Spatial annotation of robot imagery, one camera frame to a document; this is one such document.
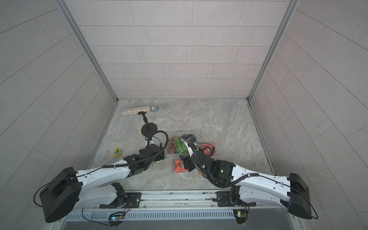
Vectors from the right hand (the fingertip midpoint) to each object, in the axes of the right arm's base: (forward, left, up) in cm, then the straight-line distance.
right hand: (184, 155), depth 73 cm
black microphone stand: (+25, +24, -10) cm, 36 cm away
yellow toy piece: (+10, +41, -11) cm, 44 cm away
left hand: (+10, +15, -10) cm, 20 cm away
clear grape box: (+9, +6, -7) cm, 13 cm away
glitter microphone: (+25, +17, +11) cm, 32 cm away
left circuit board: (-23, +32, -9) cm, 40 cm away
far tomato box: (-4, -11, +15) cm, 19 cm away
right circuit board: (-25, -26, -16) cm, 39 cm away
